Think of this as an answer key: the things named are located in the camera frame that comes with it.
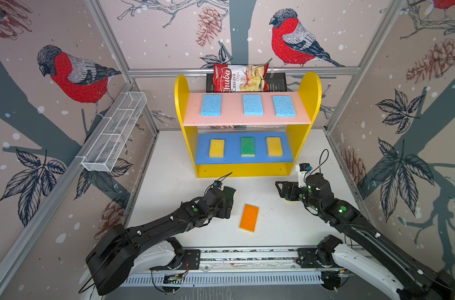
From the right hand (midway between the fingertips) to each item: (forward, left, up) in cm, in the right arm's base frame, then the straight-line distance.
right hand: (281, 186), depth 77 cm
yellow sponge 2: (+22, +1, 0) cm, 22 cm away
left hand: (-5, +24, -10) cm, 27 cm away
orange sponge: (-8, +13, -15) cm, 22 cm away
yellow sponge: (+20, +30, +1) cm, 36 cm away
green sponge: (+22, +14, 0) cm, 26 cm away
